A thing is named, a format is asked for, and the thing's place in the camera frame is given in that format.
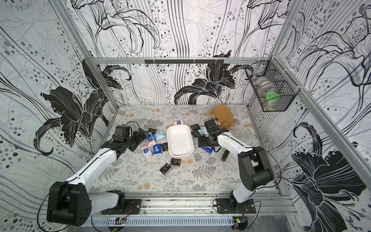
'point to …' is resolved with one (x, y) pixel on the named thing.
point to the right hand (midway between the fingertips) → (207, 140)
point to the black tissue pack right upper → (195, 126)
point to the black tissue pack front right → (176, 162)
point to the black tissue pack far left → (152, 130)
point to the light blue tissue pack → (159, 136)
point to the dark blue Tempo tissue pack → (157, 149)
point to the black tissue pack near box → (164, 146)
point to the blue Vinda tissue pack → (208, 149)
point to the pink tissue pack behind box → (176, 123)
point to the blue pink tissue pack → (150, 141)
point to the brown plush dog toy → (223, 116)
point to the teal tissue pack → (202, 132)
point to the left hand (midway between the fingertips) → (147, 139)
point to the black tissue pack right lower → (195, 133)
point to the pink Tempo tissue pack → (147, 152)
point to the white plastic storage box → (180, 140)
